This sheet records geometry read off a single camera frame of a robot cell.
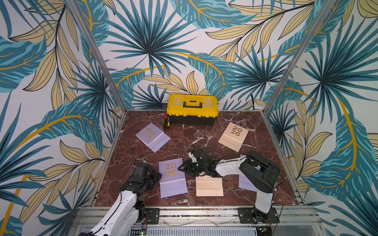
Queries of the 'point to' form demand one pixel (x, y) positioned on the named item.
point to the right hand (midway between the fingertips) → (179, 170)
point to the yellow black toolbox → (192, 109)
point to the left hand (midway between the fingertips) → (162, 177)
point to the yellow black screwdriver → (168, 121)
